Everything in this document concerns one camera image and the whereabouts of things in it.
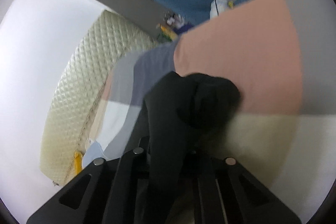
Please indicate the yellow pillow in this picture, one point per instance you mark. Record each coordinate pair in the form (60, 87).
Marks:
(77, 162)

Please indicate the plaid patchwork quilt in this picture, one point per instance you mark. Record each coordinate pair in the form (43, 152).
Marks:
(281, 56)

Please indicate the cream quilted headboard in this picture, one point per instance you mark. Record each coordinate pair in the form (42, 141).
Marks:
(75, 101)

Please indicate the black jacket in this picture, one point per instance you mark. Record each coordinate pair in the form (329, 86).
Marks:
(180, 116)

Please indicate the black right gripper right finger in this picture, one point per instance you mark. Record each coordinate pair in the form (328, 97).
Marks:
(227, 193)

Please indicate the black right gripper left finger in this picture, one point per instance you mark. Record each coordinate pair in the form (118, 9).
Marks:
(103, 192)

